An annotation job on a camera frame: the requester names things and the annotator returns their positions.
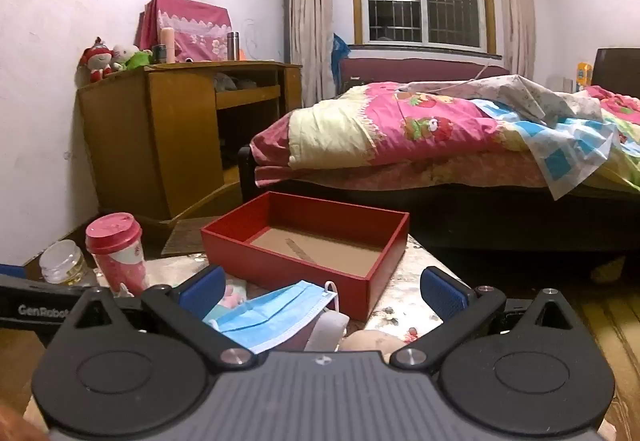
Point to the white plush toy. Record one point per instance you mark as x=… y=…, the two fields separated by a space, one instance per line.
x=124 y=53

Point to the dark cup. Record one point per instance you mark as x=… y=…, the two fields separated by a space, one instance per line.
x=159 y=53

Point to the red santa doll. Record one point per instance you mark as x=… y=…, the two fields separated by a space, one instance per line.
x=100 y=61

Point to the white soft case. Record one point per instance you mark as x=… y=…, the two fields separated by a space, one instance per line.
x=326 y=328

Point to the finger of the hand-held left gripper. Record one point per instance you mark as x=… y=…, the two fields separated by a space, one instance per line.
x=30 y=282

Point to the pink strawberry quilt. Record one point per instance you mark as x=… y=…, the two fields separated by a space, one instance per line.
x=400 y=131

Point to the pink cloth covered box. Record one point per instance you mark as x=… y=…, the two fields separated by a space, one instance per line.
x=192 y=18

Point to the pink bottle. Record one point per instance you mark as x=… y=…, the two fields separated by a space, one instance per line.
x=167 y=43

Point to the blue checked blanket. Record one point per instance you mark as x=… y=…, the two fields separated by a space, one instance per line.
x=565 y=146

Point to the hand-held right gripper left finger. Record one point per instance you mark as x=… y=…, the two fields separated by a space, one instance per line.
x=202 y=290

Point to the beige curtain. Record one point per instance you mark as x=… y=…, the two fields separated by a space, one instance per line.
x=310 y=21
x=517 y=6

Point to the wooden desk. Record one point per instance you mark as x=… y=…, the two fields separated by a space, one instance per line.
x=130 y=141

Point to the green plush toy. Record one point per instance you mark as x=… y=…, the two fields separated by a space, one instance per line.
x=137 y=61

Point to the dark framed bed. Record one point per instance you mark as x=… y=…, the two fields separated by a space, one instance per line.
x=475 y=221

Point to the clear glass jar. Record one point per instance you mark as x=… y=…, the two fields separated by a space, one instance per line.
x=62 y=263

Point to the maroon sofa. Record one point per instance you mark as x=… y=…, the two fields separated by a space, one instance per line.
x=410 y=70

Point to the cream plush toy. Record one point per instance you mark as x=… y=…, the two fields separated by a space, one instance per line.
x=372 y=343

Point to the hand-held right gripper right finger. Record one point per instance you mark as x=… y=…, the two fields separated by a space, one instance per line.
x=442 y=293

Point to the red lidded cup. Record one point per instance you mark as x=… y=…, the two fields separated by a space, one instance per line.
x=117 y=251

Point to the orange bottle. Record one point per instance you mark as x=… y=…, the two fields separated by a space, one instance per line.
x=584 y=77

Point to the steel thermos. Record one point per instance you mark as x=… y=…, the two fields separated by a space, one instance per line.
x=232 y=46

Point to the blue face mask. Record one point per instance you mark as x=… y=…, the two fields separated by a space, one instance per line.
x=270 y=316

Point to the red cardboard box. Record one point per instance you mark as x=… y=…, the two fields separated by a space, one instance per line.
x=280 y=266

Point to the blue bag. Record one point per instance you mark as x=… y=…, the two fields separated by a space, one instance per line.
x=341 y=56

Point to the white floral sheet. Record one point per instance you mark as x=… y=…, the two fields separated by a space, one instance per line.
x=525 y=96

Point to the dark wooden headboard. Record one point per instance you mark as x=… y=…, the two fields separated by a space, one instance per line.
x=617 y=66

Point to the grey cloth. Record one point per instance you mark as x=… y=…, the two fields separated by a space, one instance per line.
x=230 y=82

